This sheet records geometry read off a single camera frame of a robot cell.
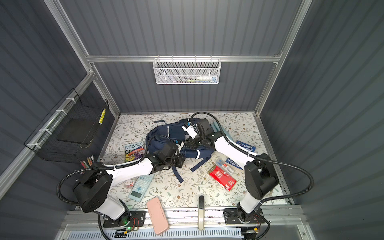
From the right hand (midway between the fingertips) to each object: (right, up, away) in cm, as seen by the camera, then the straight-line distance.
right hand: (189, 140), depth 86 cm
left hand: (-3, -10, +1) cm, 11 cm away
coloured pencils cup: (-53, -11, -7) cm, 55 cm away
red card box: (+19, -22, +1) cm, 30 cm away
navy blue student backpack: (-19, +3, +10) cm, 22 cm away
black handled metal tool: (+6, -36, -15) cm, 40 cm away
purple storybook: (-36, -8, +10) cm, 39 cm away
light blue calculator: (-27, -26, -3) cm, 38 cm away
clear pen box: (+22, -16, +4) cm, 27 cm away
